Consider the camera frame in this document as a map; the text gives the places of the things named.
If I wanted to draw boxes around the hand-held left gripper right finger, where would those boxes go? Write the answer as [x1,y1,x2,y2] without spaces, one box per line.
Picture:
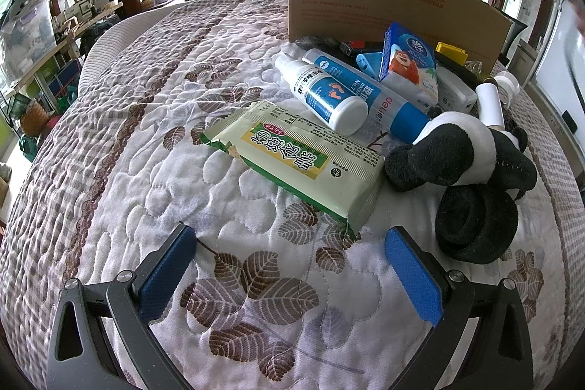
[385,226,535,390]

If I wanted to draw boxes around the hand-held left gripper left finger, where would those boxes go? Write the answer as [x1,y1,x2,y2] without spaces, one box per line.
[47,223,197,390]

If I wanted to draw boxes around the yellow plastic item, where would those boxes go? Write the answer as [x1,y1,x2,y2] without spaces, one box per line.
[434,41,468,64]

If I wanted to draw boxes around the white plastic bottle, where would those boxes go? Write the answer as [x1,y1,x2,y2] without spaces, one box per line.
[492,71,519,107]

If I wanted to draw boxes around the panda plush toy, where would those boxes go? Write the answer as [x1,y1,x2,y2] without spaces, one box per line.
[384,110,539,265]

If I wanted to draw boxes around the white paper roll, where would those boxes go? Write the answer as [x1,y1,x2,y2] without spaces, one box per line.
[476,82,506,128]

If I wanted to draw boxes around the white rectangular pack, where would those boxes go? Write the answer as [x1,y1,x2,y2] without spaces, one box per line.
[436,68,478,112]

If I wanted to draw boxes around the blue tissue box bear print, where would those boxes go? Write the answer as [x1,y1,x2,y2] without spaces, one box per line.
[378,22,442,105]

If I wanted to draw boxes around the green wet wipes packet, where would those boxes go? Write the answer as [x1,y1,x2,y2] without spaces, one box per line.
[200,100,385,235]

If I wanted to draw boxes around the white blue glue bottle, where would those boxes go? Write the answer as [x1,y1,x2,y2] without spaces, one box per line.
[302,48,433,144]

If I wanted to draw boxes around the small blue plastic item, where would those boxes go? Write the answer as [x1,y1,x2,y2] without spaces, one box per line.
[355,51,385,81]

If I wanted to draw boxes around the white spray bottle blue label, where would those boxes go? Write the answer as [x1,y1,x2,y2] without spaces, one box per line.
[273,52,369,137]

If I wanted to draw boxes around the black red utility knife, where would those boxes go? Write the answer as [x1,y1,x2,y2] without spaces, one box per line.
[338,40,380,55]

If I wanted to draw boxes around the whiteboard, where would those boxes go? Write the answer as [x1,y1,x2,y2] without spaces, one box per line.
[535,0,585,139]

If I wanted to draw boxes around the wooden shelf rack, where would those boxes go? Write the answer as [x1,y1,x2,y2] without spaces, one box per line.
[0,38,87,130]

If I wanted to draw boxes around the clear plastic storage bin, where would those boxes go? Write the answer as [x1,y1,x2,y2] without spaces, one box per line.
[0,0,58,62]

